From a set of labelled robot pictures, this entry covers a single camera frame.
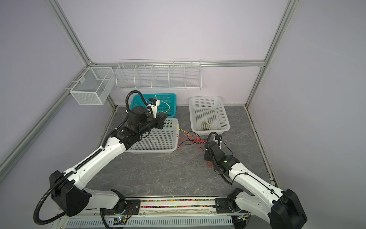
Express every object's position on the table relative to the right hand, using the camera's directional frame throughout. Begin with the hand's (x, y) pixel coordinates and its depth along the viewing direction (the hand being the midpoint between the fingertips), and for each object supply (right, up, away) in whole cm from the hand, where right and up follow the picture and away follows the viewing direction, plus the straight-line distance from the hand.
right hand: (211, 152), depth 84 cm
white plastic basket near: (-34, +4, +15) cm, 37 cm away
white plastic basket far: (+3, +23, +31) cm, 39 cm away
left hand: (-25, +21, -10) cm, 34 cm away
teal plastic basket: (-29, +37, +35) cm, 58 cm away
